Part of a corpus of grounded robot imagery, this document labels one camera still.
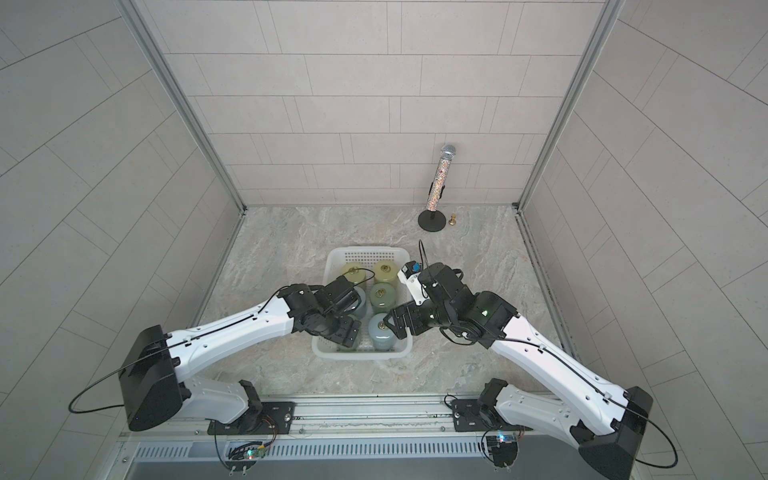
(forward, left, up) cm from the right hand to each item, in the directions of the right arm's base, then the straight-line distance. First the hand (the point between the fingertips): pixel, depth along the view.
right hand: (399, 318), depth 68 cm
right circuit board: (-24, -22, -20) cm, 38 cm away
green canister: (+11, +4, -10) cm, 15 cm away
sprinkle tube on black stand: (+46, -14, -17) cm, 51 cm away
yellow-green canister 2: (+20, +3, -11) cm, 23 cm away
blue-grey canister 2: (0, +5, -11) cm, 12 cm away
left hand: (+3, +14, -12) cm, 18 cm away
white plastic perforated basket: (+25, +19, -9) cm, 33 cm away
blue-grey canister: (0, +8, +5) cm, 10 cm away
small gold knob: (+45, -22, -18) cm, 53 cm away
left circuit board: (-23, +36, -16) cm, 45 cm away
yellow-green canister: (+19, +12, -9) cm, 24 cm away
